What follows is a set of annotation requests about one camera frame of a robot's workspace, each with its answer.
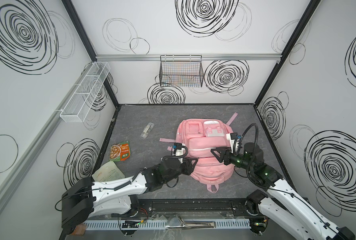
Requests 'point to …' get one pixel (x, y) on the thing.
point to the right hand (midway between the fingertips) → (212, 152)
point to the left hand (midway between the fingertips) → (197, 161)
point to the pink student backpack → (200, 136)
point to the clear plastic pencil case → (147, 131)
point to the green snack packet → (120, 152)
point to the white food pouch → (108, 171)
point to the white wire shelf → (77, 106)
